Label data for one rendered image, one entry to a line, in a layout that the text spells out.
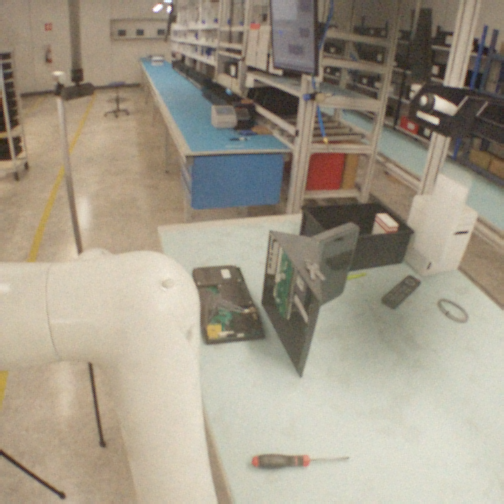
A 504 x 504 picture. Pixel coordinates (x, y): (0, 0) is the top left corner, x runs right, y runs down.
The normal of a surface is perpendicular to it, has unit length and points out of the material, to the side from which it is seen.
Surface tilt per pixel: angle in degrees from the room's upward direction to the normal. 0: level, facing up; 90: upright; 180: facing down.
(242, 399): 0
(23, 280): 11
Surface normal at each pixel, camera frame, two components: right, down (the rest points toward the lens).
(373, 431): 0.07, -0.84
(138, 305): 0.22, -0.14
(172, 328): 0.69, 0.07
